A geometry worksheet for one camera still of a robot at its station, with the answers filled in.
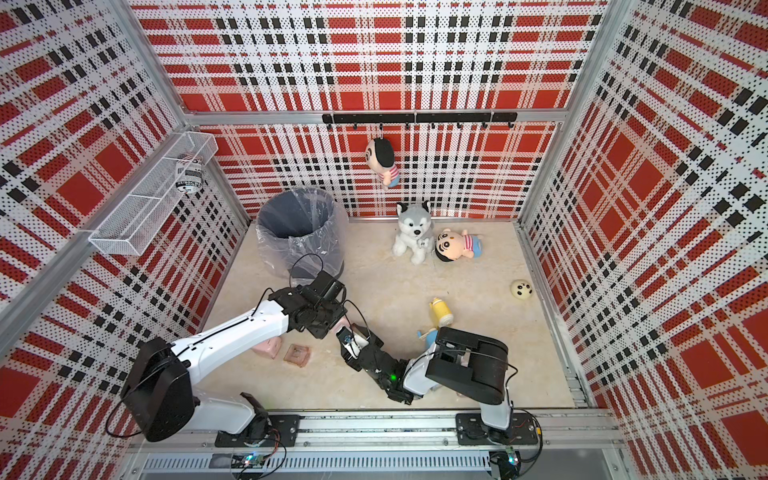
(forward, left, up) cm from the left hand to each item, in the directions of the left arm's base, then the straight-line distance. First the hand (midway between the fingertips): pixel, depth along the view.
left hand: (344, 314), depth 85 cm
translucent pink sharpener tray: (-9, +14, -9) cm, 19 cm away
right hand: (-4, -3, -3) cm, 6 cm away
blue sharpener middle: (-6, -25, -4) cm, 26 cm away
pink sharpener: (-5, -1, +5) cm, 7 cm away
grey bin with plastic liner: (+27, +17, +5) cm, 32 cm away
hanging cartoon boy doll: (+40, -10, +25) cm, 48 cm away
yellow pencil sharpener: (0, -29, -3) cm, 29 cm away
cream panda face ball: (+12, -56, -6) cm, 57 cm away
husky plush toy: (+26, -21, +4) cm, 34 cm away
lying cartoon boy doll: (+27, -34, -2) cm, 43 cm away
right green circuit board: (-34, -41, -5) cm, 54 cm away
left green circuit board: (-34, +19, -7) cm, 39 cm away
